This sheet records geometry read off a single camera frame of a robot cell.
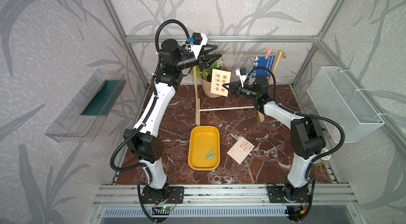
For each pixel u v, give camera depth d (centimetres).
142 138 45
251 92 75
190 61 58
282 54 72
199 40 52
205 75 99
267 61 77
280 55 72
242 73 75
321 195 75
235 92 76
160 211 72
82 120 63
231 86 80
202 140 90
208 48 62
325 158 77
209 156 85
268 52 71
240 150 88
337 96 68
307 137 50
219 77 80
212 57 59
